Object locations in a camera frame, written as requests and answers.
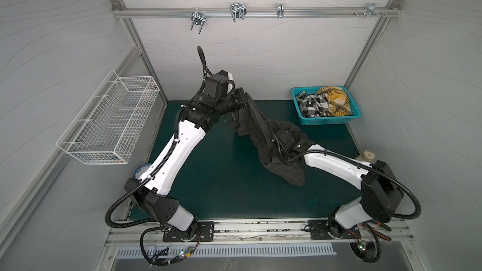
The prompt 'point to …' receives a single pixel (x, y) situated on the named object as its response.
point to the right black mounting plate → (320, 229)
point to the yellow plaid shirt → (339, 104)
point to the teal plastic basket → (323, 120)
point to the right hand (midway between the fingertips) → (276, 152)
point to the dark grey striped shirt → (250, 122)
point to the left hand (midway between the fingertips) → (253, 93)
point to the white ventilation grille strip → (244, 250)
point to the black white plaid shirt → (313, 106)
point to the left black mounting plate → (204, 233)
